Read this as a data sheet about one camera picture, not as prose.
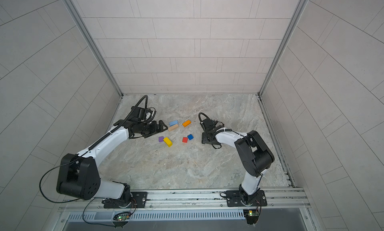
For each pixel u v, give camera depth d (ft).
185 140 3.04
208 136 2.20
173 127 3.16
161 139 2.99
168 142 2.92
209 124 2.42
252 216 2.23
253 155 1.56
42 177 1.26
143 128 2.28
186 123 3.26
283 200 2.35
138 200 2.32
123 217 2.10
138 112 2.19
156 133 2.42
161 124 2.48
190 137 3.07
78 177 1.34
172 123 3.23
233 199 2.33
